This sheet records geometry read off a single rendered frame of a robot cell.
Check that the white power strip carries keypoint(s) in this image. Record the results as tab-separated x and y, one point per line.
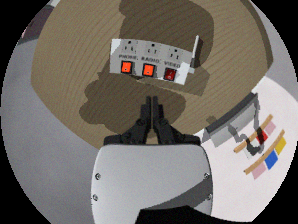
151	59

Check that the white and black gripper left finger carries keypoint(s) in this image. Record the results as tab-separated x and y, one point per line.
135	135

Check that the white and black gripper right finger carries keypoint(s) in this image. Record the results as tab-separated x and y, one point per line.
168	134

